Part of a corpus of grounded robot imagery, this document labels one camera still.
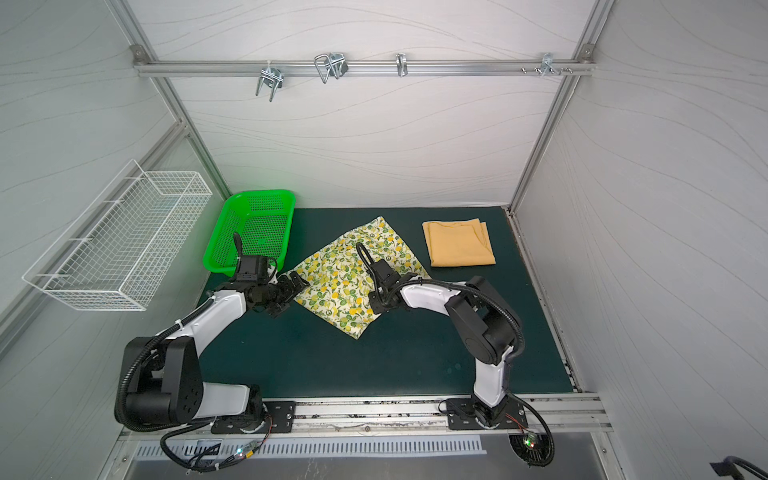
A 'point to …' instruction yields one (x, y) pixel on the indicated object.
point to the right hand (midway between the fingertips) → (382, 294)
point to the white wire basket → (115, 252)
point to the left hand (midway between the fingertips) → (305, 287)
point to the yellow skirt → (458, 243)
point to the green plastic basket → (263, 220)
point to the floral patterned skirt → (339, 279)
